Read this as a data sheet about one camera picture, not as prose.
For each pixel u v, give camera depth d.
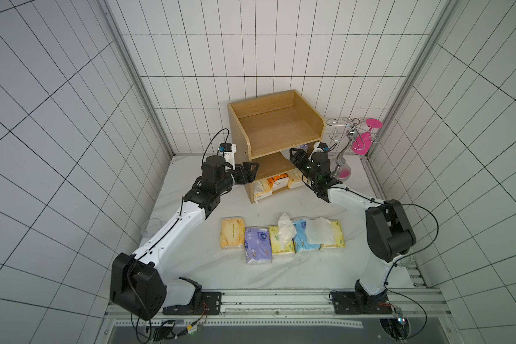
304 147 0.93
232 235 0.84
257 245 0.81
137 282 0.39
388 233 0.49
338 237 0.84
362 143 0.95
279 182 0.98
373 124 0.93
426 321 0.66
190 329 0.67
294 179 1.00
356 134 0.90
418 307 0.66
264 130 0.87
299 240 0.84
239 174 0.67
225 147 0.66
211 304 0.73
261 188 0.97
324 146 0.82
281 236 0.83
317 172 0.71
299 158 0.80
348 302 0.73
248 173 0.68
